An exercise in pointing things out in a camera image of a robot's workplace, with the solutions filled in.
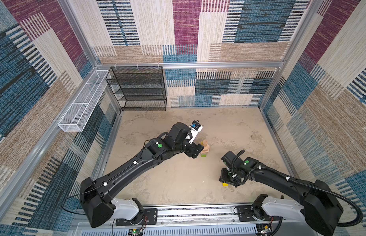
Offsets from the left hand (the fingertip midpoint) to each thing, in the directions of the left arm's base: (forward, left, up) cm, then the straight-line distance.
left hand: (198, 141), depth 71 cm
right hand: (-13, -15, -23) cm, 30 cm away
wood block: (+3, -5, -15) cm, 16 cm away
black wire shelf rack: (+50, +39, -7) cm, 64 cm away
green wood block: (+5, -6, -25) cm, 27 cm away
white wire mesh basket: (+9, +58, +7) cm, 59 cm away
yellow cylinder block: (-15, -13, -16) cm, 26 cm away
